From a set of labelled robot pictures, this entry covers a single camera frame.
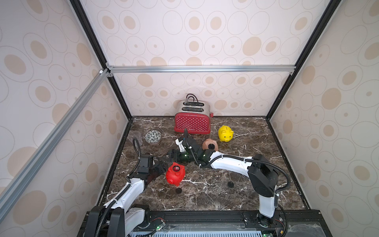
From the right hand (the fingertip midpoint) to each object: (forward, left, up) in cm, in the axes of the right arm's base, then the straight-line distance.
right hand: (172, 156), depth 81 cm
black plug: (+12, -22, -6) cm, 26 cm away
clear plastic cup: (+25, +34, -13) cm, 44 cm away
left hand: (-1, +3, -9) cm, 10 cm away
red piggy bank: (-8, -2, -5) cm, 10 cm away
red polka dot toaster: (+31, -11, +1) cm, 33 cm away
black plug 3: (-8, -34, -16) cm, 38 cm away
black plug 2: (-13, -4, -15) cm, 21 cm away
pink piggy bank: (+13, -19, -5) cm, 24 cm away
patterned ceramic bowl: (+22, +19, -12) cm, 32 cm away
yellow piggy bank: (+23, -32, -7) cm, 40 cm away
